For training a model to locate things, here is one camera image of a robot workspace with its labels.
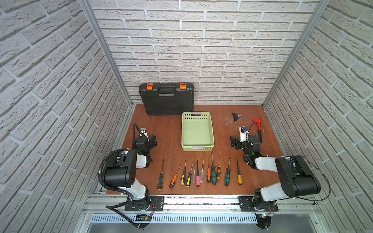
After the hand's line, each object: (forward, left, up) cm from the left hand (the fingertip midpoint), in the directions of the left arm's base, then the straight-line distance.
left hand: (147, 134), depth 94 cm
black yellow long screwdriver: (-29, -12, -4) cm, 32 cm away
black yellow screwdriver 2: (-27, -29, -4) cm, 39 cm away
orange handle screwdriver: (-27, -20, -5) cm, 34 cm away
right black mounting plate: (-41, -60, +3) cm, 73 cm away
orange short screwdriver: (-24, -46, -4) cm, 52 cm away
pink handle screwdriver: (-27, -33, -4) cm, 43 cm away
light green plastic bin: (+4, -34, -6) cm, 35 cm away
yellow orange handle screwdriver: (-26, -57, -4) cm, 63 cm away
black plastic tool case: (+20, -15, +13) cm, 29 cm away
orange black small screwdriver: (-25, -40, -4) cm, 47 cm away
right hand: (-2, -62, +2) cm, 62 cm away
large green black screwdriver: (-25, -42, -3) cm, 49 cm away
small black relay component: (+19, -65, -3) cm, 68 cm away
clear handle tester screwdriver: (-26, -31, -5) cm, 41 cm away
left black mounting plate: (-40, -10, -5) cm, 41 cm away
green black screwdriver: (-29, -50, -3) cm, 57 cm away
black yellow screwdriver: (-25, -25, -5) cm, 36 cm away
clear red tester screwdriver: (-25, -36, -4) cm, 44 cm away
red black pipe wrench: (+13, -81, -3) cm, 82 cm away
